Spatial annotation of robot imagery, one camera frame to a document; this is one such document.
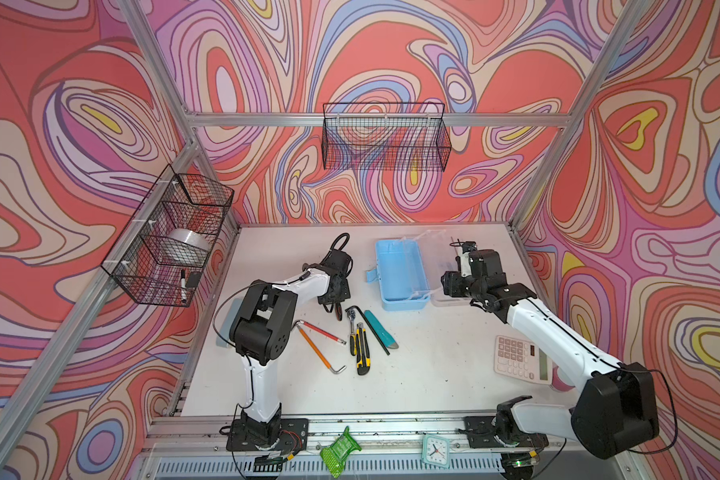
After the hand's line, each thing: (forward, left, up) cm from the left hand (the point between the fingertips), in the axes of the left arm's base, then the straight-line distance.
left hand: (344, 293), depth 100 cm
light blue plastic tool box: (+8, -23, +2) cm, 25 cm away
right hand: (-5, -33, +13) cm, 36 cm away
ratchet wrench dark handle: (-7, +1, +1) cm, 7 cm away
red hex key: (-13, +7, 0) cm, 15 cm away
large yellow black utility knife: (-24, -6, +1) cm, 25 cm away
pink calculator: (-23, -52, +1) cm, 57 cm away
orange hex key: (-20, +7, -1) cm, 21 cm away
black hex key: (-11, -7, 0) cm, 13 cm away
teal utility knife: (-15, -14, -1) cm, 21 cm away
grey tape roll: (-3, +37, +32) cm, 49 cm away
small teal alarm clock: (-45, -24, +2) cm, 51 cm away
